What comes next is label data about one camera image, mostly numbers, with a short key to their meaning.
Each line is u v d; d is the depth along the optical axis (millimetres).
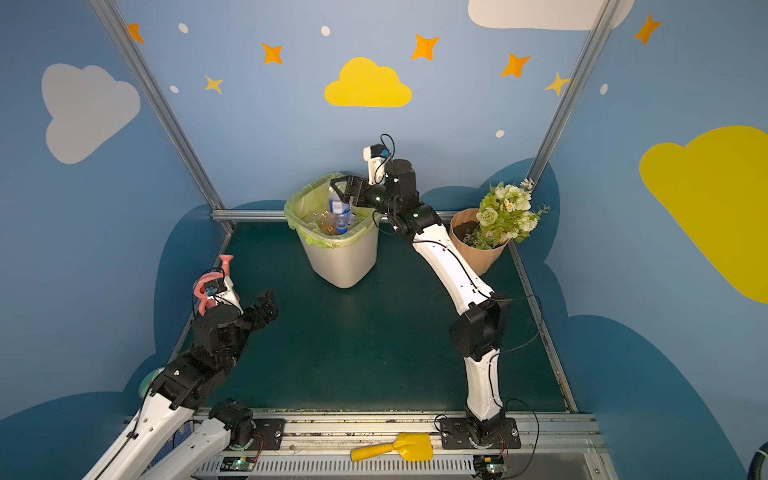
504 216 889
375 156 663
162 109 849
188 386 479
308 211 949
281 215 838
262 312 658
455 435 743
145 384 746
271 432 750
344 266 926
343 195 675
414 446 730
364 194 673
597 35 729
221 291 595
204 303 878
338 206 777
